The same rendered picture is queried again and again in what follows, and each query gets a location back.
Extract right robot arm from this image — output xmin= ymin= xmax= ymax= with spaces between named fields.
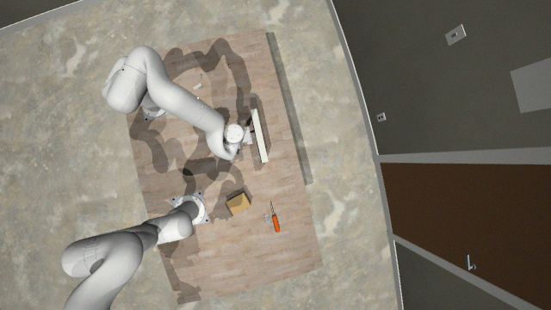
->
xmin=61 ymin=195 xmax=205 ymax=310

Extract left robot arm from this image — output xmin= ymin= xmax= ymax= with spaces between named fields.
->
xmin=102 ymin=46 xmax=252 ymax=160

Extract orange-handled screwdriver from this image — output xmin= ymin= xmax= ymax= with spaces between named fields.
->
xmin=270 ymin=203 xmax=280 ymax=233

